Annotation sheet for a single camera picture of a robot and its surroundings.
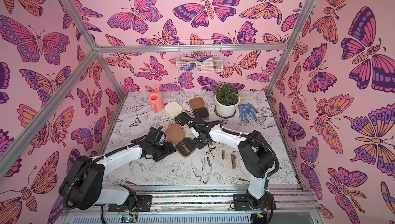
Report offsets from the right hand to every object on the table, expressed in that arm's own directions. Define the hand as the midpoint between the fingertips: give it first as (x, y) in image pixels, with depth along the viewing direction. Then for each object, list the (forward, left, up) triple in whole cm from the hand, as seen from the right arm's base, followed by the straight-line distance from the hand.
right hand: (199, 140), depth 91 cm
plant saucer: (+20, -16, -3) cm, 26 cm away
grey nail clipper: (-11, -6, -5) cm, 13 cm away
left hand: (-7, +15, -1) cm, 16 cm away
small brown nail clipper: (-6, -14, -4) cm, 16 cm away
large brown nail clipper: (-4, +9, -3) cm, 10 cm away
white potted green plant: (+22, -17, +13) cm, 30 cm away
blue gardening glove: (+26, -33, -3) cm, 42 cm away
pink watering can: (+26, +29, +7) cm, 40 cm away
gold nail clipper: (-6, -7, -4) cm, 10 cm away
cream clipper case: (+26, +19, -2) cm, 32 cm away
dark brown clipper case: (+32, +3, -3) cm, 32 cm away
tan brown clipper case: (+4, +15, +1) cm, 15 cm away
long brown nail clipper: (-8, -20, -3) cm, 22 cm away
